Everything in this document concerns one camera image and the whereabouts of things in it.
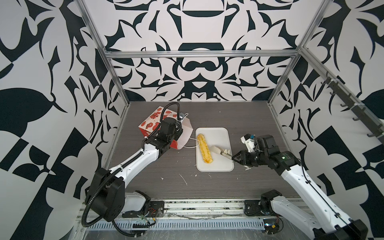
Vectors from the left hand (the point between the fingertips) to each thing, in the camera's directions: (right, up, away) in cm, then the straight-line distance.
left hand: (175, 120), depth 83 cm
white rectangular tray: (+24, -11, +17) cm, 31 cm away
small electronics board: (+46, -49, -12) cm, 69 cm away
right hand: (+30, -18, -9) cm, 36 cm away
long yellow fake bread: (+17, -19, +7) cm, 26 cm away
